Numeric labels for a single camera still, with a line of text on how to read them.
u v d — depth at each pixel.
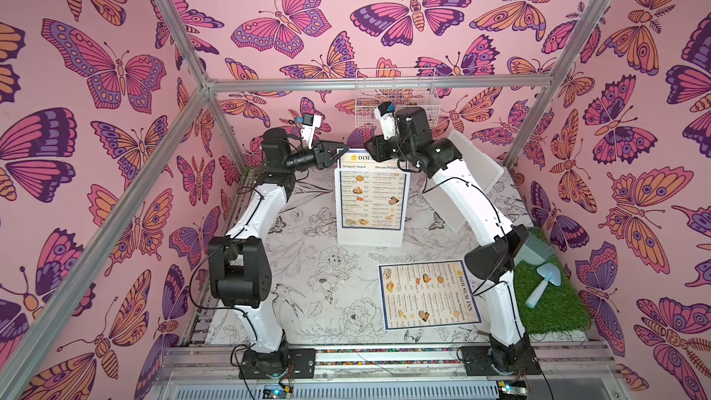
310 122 0.70
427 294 0.86
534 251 0.92
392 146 0.69
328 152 0.71
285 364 0.67
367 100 0.96
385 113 0.68
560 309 0.81
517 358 0.64
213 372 0.73
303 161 0.71
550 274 0.86
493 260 0.63
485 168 0.80
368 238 0.94
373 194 0.85
